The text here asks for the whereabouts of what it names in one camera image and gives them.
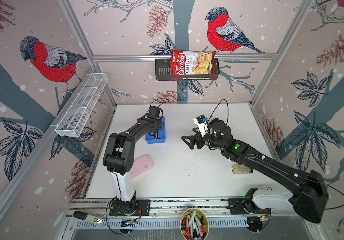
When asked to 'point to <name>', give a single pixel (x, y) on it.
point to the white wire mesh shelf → (80, 105)
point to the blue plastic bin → (161, 134)
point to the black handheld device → (90, 217)
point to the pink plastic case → (141, 165)
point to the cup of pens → (194, 224)
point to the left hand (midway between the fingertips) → (157, 123)
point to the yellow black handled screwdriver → (156, 135)
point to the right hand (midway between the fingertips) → (185, 136)
